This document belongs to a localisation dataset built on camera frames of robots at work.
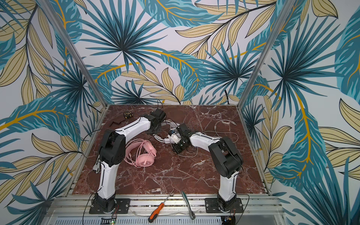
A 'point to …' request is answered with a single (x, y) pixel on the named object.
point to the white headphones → (167, 140)
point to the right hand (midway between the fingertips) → (173, 150)
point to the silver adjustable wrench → (97, 165)
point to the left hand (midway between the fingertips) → (154, 130)
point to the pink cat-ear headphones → (139, 153)
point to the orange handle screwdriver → (153, 215)
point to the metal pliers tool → (191, 213)
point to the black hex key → (118, 123)
